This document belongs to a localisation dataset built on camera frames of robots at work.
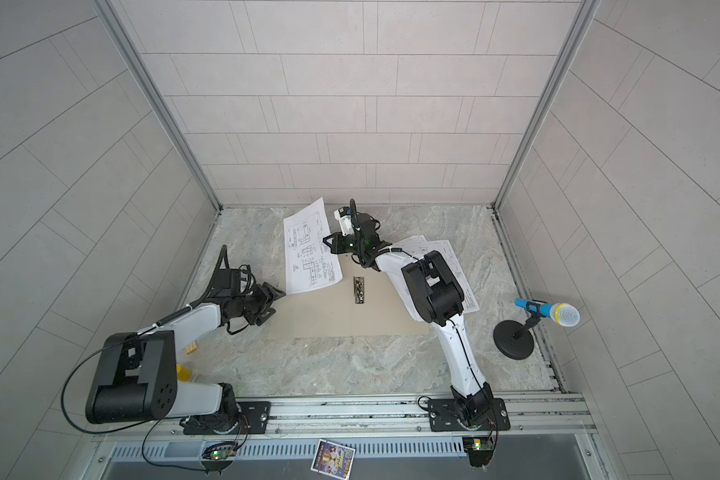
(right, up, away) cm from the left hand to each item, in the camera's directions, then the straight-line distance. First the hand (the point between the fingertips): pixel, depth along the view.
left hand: (288, 293), depth 89 cm
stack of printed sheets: (+42, +13, +16) cm, 47 cm away
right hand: (+10, +16, +7) cm, 20 cm away
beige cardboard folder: (+22, -4, +1) cm, 23 cm away
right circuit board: (+50, -32, -21) cm, 63 cm away
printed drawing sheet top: (+5, +9, +7) cm, 12 cm away
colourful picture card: (+17, -31, -24) cm, 43 cm away
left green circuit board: (-8, -29, -25) cm, 39 cm away
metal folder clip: (+21, 0, +4) cm, 22 cm away
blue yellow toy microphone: (+67, +1, -26) cm, 72 cm away
